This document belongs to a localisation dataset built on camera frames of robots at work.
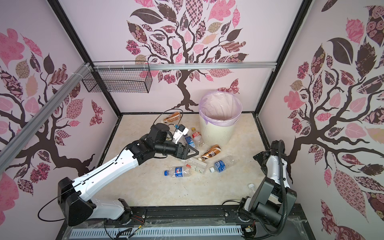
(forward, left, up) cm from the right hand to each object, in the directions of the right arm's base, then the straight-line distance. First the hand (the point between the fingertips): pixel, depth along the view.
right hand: (263, 163), depth 85 cm
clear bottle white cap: (-13, +8, -6) cm, 16 cm away
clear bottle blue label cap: (+17, +43, -1) cm, 47 cm away
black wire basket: (+49, +90, +28) cm, 106 cm away
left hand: (-4, +41, +19) cm, 45 cm away
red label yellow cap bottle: (+23, +39, -4) cm, 45 cm away
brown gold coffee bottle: (+10, +28, -1) cm, 30 cm away
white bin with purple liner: (+37, +22, +6) cm, 43 cm away
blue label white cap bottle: (0, +24, -1) cm, 24 cm away
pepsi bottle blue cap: (-4, +50, -1) cm, 50 cm away
